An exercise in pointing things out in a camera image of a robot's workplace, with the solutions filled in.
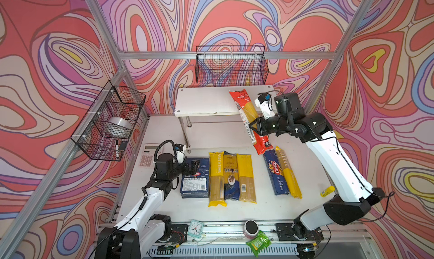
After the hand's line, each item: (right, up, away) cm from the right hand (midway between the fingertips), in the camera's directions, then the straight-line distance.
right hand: (254, 128), depth 68 cm
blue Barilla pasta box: (-25, -27, +12) cm, 39 cm away
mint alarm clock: (-25, -44, +5) cm, 51 cm away
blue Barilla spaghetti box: (+16, -23, +20) cm, 35 cm away
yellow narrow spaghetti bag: (+22, -27, +16) cm, 38 cm away
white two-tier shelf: (-18, +13, +11) cm, 25 cm away
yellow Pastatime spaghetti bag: (-16, -26, +18) cm, 36 cm away
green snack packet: (+3, -48, +2) cm, 48 cm away
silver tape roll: (-57, +1, +1) cm, 57 cm away
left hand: (-28, -15, +16) cm, 35 cm away
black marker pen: (-59, -9, +4) cm, 59 cm away
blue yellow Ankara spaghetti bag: (-8, -30, +16) cm, 35 cm away
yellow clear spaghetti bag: (0, -29, +16) cm, 33 cm away
